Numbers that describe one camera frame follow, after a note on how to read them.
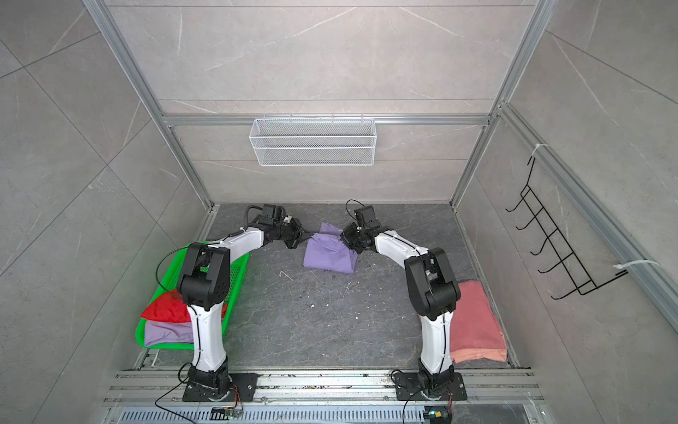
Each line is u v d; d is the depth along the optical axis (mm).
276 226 850
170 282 876
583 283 581
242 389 732
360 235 761
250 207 866
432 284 536
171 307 768
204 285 556
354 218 797
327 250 980
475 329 809
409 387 731
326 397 729
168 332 741
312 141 1008
